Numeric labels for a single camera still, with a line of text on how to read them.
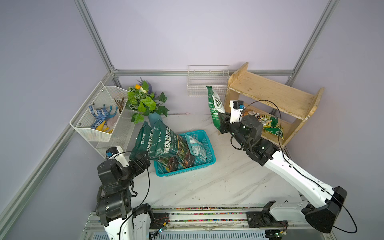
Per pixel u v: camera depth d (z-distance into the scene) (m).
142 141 0.73
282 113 0.66
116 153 0.52
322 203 0.39
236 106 0.54
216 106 0.63
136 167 0.55
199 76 0.95
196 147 0.88
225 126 0.59
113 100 0.86
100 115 0.72
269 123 0.82
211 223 0.73
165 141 0.77
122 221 0.39
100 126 0.71
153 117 0.97
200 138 1.00
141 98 0.83
